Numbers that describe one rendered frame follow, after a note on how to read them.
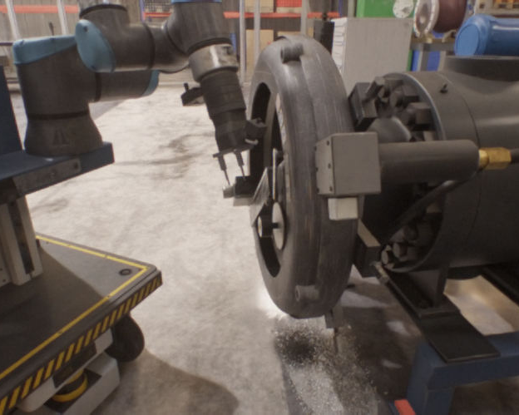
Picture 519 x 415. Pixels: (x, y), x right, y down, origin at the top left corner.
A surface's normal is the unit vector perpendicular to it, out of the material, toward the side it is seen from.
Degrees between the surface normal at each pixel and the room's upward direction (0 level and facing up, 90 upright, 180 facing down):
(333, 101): 46
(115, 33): 68
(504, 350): 0
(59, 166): 90
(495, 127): 52
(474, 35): 90
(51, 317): 0
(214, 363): 0
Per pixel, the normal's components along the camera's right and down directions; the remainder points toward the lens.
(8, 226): 0.91, 0.17
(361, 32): 0.07, 0.40
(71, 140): 0.56, -0.01
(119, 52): 0.63, 0.52
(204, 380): 0.00, -0.92
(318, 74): 0.09, -0.50
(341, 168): 0.16, 0.01
